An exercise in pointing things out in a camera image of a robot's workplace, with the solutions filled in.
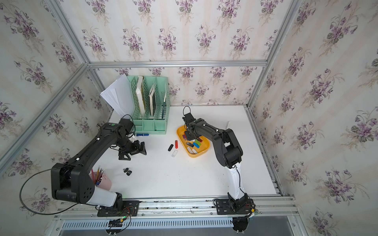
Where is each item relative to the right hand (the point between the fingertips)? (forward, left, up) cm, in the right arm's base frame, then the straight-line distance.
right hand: (193, 135), depth 100 cm
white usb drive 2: (-11, +2, 0) cm, 11 cm away
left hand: (-20, +29, +10) cm, 37 cm away
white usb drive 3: (-12, -1, -1) cm, 12 cm away
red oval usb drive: (-6, +12, -1) cm, 13 cm away
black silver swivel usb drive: (-6, +2, -1) cm, 7 cm away
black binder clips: (-26, +38, 0) cm, 46 cm away
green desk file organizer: (+19, +30, +10) cm, 37 cm away
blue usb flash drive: (-6, -2, -2) cm, 7 cm away
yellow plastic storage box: (-7, -7, -3) cm, 11 cm away
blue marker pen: (0, +36, 0) cm, 36 cm away
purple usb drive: (0, +7, -1) cm, 7 cm away
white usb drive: (-13, +12, -2) cm, 18 cm away
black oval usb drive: (-9, +15, -1) cm, 18 cm away
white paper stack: (+16, +49, +22) cm, 56 cm away
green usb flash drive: (-4, -3, -1) cm, 5 cm away
